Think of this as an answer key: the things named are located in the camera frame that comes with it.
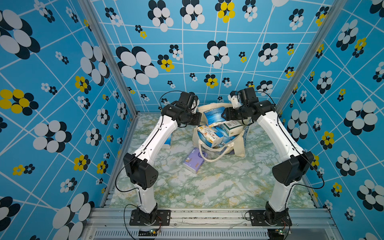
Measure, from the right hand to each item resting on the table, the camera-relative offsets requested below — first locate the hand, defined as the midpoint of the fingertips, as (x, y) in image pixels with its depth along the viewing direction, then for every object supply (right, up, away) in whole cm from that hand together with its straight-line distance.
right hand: (228, 114), depth 82 cm
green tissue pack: (+2, -8, -1) cm, 8 cm away
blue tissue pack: (-8, -1, -1) cm, 8 cm away
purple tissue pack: (-19, -28, +7) cm, 35 cm away
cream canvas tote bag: (+6, -18, +3) cm, 19 cm away
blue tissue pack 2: (-5, -9, +3) cm, 11 cm away
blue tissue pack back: (-36, -18, +14) cm, 43 cm away
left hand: (-15, -2, -2) cm, 16 cm away
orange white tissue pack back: (-12, -12, -3) cm, 17 cm away
